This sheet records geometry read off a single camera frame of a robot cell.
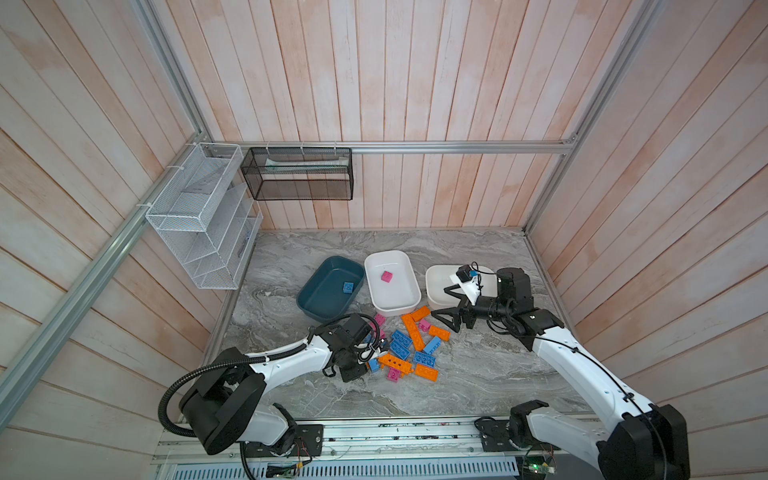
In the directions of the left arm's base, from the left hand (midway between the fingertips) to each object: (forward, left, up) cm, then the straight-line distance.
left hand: (354, 368), depth 85 cm
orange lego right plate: (+11, -26, +1) cm, 28 cm away
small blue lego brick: (+27, +4, +2) cm, 27 cm away
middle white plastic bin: (+25, -15, 0) cm, 29 cm away
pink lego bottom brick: (-3, -11, +2) cm, 12 cm away
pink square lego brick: (+32, -10, +2) cm, 33 cm away
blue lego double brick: (+7, -14, +1) cm, 15 cm away
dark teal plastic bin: (+23, +12, +1) cm, 25 cm away
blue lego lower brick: (+2, -20, +1) cm, 21 cm away
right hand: (+12, -24, +19) cm, 33 cm away
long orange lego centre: (+13, -17, +1) cm, 22 cm away
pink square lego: (+15, -7, +2) cm, 16 cm away
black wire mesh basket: (+61, +22, +25) cm, 69 cm away
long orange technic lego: (+1, -12, +2) cm, 12 cm away
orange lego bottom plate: (-1, -21, +1) cm, 21 cm away
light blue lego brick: (+6, -23, +2) cm, 24 cm away
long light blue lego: (0, -6, +3) cm, 6 cm away
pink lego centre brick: (+13, -21, +2) cm, 25 cm away
